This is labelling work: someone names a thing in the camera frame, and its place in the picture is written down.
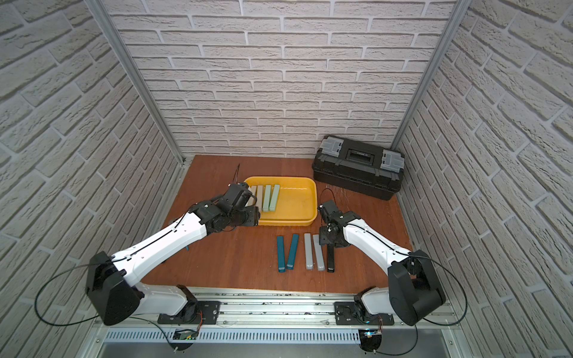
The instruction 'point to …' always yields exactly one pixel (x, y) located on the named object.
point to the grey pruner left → (308, 251)
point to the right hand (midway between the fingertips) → (333, 239)
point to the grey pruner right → (318, 253)
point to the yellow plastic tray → (298, 201)
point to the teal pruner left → (280, 254)
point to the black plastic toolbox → (370, 170)
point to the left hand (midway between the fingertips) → (258, 212)
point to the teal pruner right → (293, 251)
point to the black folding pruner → (330, 257)
